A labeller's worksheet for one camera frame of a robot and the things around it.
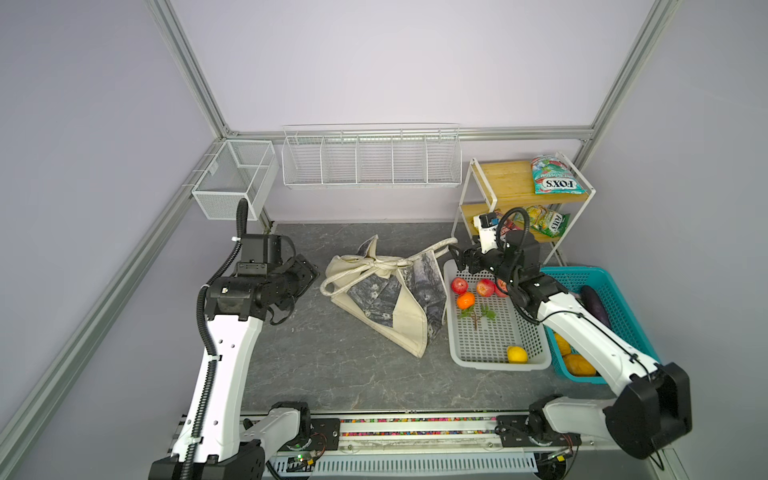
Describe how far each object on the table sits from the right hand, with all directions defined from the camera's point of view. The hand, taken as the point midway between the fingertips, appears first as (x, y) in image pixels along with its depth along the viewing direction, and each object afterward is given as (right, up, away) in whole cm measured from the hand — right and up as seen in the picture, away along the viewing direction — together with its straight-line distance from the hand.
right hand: (464, 242), depth 79 cm
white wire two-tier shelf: (+14, +17, +7) cm, 23 cm away
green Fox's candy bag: (+32, +8, +17) cm, 37 cm away
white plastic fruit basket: (+8, -27, +13) cm, 31 cm away
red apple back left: (+3, -13, +18) cm, 22 cm away
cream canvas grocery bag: (-17, -16, +4) cm, 24 cm away
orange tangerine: (+4, -18, +14) cm, 23 cm away
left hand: (-37, -9, -10) cm, 40 cm away
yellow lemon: (+15, -31, +3) cm, 35 cm away
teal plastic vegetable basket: (+48, -21, +8) cm, 53 cm away
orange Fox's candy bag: (+18, +6, +15) cm, 24 cm away
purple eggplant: (+42, -17, +13) cm, 47 cm away
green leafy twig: (+10, -22, +15) cm, 29 cm away
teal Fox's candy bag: (+25, +19, +4) cm, 32 cm away
